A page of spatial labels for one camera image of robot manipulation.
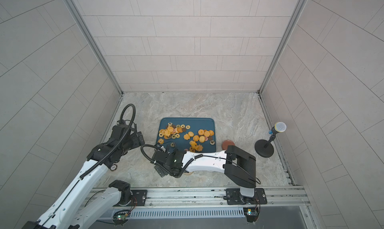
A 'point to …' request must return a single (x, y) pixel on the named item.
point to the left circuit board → (120, 217)
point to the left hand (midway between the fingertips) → (139, 136)
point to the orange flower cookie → (186, 136)
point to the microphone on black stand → (265, 148)
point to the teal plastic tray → (192, 135)
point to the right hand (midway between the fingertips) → (166, 164)
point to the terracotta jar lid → (227, 142)
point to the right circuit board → (251, 214)
